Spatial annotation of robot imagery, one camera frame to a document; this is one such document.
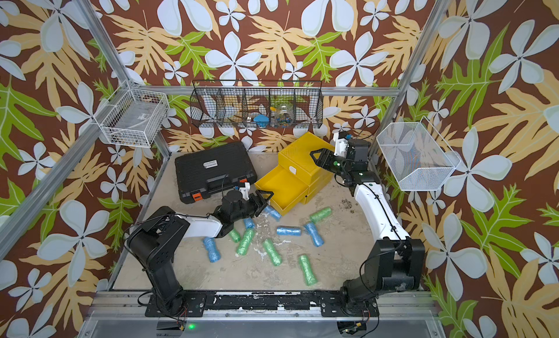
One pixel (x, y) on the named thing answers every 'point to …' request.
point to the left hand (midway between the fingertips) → (273, 194)
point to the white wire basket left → (137, 119)
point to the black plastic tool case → (213, 170)
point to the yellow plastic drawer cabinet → (296, 159)
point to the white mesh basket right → (417, 157)
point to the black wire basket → (257, 104)
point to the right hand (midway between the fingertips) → (315, 154)
